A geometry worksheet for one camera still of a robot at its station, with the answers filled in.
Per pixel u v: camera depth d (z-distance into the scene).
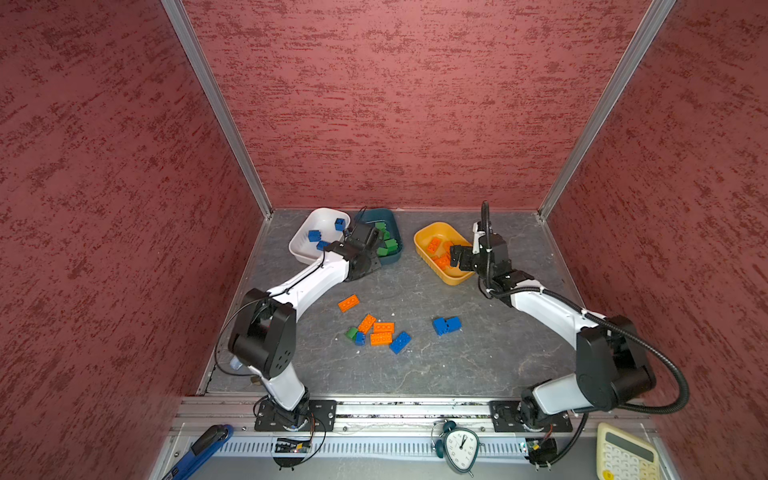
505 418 0.74
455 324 0.89
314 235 1.10
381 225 1.13
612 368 0.44
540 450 0.71
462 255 0.81
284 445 0.73
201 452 0.66
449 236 1.10
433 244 1.09
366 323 0.90
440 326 0.89
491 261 0.67
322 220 1.14
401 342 0.85
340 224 1.11
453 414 0.76
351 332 0.87
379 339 0.85
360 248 0.68
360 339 0.85
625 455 0.68
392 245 1.07
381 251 1.03
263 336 0.46
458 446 0.67
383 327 0.90
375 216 1.15
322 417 0.74
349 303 0.95
